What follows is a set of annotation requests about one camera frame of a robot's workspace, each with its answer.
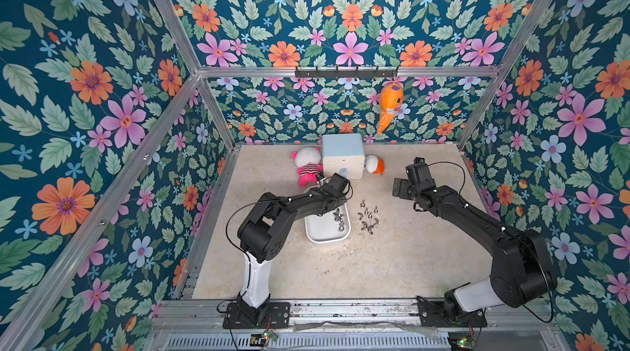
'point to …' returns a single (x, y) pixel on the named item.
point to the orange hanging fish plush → (390, 100)
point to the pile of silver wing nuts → (338, 217)
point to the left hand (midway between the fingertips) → (343, 196)
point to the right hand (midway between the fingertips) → (408, 184)
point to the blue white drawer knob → (343, 170)
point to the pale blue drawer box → (344, 154)
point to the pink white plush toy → (308, 160)
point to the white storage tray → (334, 225)
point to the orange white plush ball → (374, 165)
